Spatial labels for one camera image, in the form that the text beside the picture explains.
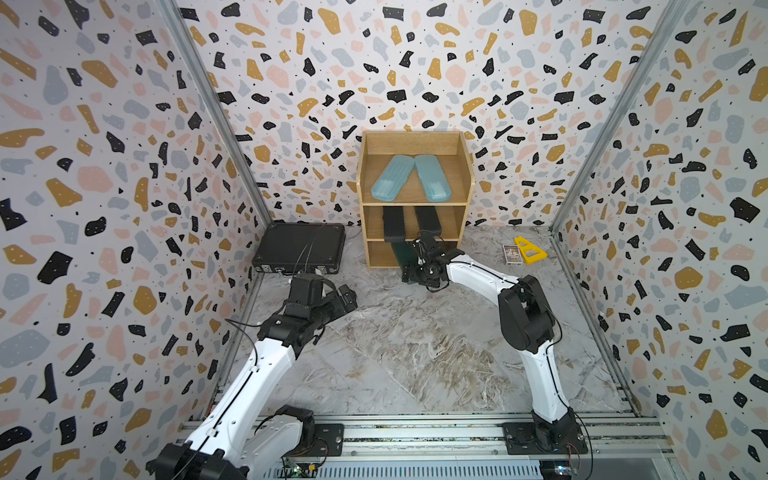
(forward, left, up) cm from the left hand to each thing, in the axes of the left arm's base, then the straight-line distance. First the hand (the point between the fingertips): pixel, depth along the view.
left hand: (345, 298), depth 79 cm
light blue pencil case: (+30, -12, +15) cm, 35 cm away
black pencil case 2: (+30, -24, -1) cm, 38 cm away
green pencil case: (+24, -17, -10) cm, 31 cm away
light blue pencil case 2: (+33, -25, +14) cm, 44 cm away
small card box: (+30, -57, -18) cm, 67 cm away
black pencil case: (+29, -13, 0) cm, 31 cm away
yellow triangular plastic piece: (+34, -65, -18) cm, 76 cm away
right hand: (+16, -19, -12) cm, 27 cm away
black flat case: (+36, +30, -16) cm, 50 cm away
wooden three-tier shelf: (+48, -32, +14) cm, 59 cm away
